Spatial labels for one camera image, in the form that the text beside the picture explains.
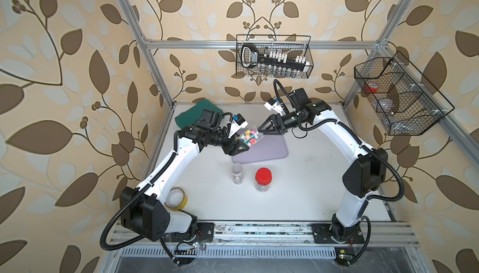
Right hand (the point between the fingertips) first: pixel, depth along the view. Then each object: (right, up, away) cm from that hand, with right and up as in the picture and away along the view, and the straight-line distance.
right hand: (261, 132), depth 75 cm
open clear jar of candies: (-10, -18, +7) cm, 22 cm away
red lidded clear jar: (+1, -20, +6) cm, 21 cm away
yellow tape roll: (-38, -31, +9) cm, 50 cm away
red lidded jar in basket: (+49, +20, +6) cm, 53 cm away
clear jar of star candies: (-4, -1, -3) cm, 5 cm away
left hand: (-8, -3, 0) cm, 9 cm away
